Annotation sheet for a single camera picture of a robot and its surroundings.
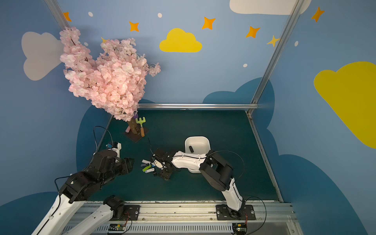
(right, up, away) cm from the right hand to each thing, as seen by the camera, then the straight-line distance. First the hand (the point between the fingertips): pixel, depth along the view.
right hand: (167, 170), depth 89 cm
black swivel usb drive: (-8, -2, -1) cm, 8 cm away
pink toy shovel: (-32, +25, +17) cm, 44 cm away
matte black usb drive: (+15, +11, +9) cm, 21 cm away
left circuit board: (-23, -24, -17) cm, 37 cm away
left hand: (-15, +12, -19) cm, 27 cm away
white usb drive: (-14, +4, +4) cm, 15 cm away
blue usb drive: (-10, +2, +2) cm, 10 cm away
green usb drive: (-14, +1, +1) cm, 14 cm away
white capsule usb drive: (-11, 0, 0) cm, 11 cm away
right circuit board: (+39, -25, -16) cm, 49 cm away
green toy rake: (-25, +31, +25) cm, 47 cm away
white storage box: (+21, +14, +14) cm, 29 cm away
